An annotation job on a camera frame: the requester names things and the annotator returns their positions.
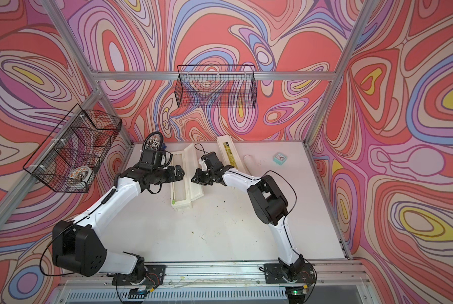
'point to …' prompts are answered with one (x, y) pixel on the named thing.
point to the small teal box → (279, 158)
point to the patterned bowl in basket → (82, 173)
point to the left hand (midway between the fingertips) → (178, 174)
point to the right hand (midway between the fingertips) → (193, 184)
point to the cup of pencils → (153, 141)
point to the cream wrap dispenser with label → (183, 192)
